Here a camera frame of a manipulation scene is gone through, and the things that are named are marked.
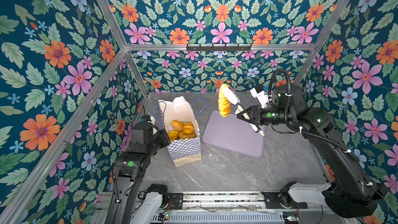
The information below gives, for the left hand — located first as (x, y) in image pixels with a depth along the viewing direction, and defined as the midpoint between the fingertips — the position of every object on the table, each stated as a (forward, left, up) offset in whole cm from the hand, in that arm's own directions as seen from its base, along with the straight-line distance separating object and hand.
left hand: (170, 129), depth 67 cm
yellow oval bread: (+9, +3, -22) cm, 24 cm away
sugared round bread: (+16, +2, -21) cm, 27 cm away
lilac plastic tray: (+11, -33, -29) cm, 45 cm away
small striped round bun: (+12, -5, -21) cm, 25 cm away
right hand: (-2, -29, +11) cm, 31 cm away
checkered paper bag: (+18, +1, -19) cm, 27 cm away
